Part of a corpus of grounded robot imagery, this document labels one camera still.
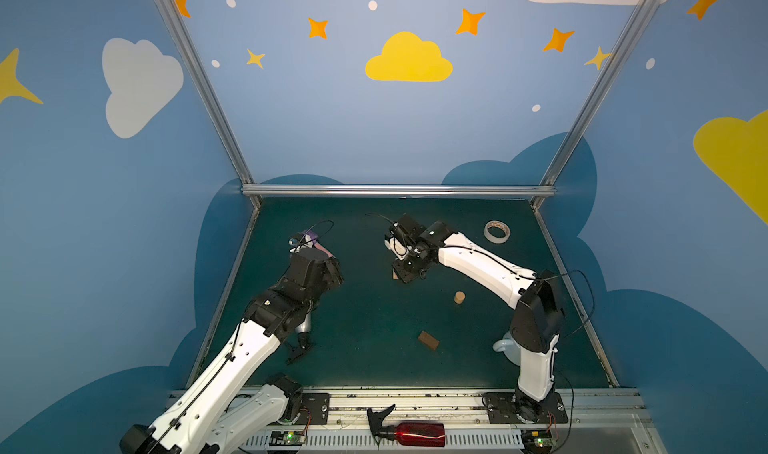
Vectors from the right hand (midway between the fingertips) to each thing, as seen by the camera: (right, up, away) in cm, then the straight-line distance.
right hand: (403, 271), depth 86 cm
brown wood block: (+8, -20, +1) cm, 22 cm away
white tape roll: (+35, +9, +24) cm, 43 cm away
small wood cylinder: (+18, -9, +7) cm, 22 cm away
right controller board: (+32, -39, -14) cm, 53 cm away
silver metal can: (-29, -16, -1) cm, 33 cm away
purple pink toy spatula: (-32, +9, +24) cm, 41 cm away
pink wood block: (-3, +1, -10) cm, 11 cm away
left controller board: (-29, -38, -15) cm, 50 cm away
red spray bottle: (0, -35, -18) cm, 39 cm away
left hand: (-18, +3, -11) cm, 21 cm away
